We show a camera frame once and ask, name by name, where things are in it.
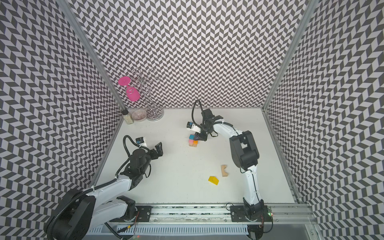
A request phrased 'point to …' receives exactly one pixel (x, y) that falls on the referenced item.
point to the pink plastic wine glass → (132, 93)
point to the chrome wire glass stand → (154, 113)
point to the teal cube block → (191, 137)
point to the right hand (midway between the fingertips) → (196, 138)
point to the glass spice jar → (127, 117)
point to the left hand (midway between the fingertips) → (155, 144)
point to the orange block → (195, 142)
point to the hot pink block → (191, 141)
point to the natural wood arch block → (224, 173)
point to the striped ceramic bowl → (139, 115)
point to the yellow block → (214, 180)
